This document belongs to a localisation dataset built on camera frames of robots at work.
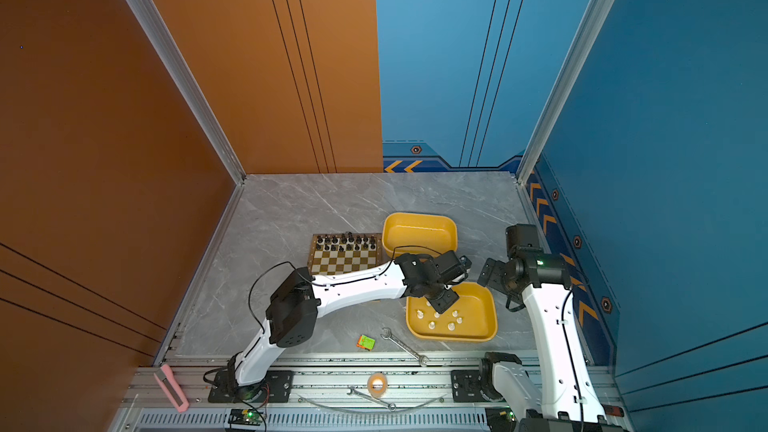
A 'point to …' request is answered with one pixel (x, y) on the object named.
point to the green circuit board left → (246, 416)
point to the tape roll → (375, 392)
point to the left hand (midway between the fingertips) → (450, 293)
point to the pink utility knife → (172, 389)
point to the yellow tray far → (418, 233)
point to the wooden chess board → (335, 253)
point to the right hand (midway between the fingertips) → (499, 285)
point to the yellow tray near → (473, 317)
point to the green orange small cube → (365, 342)
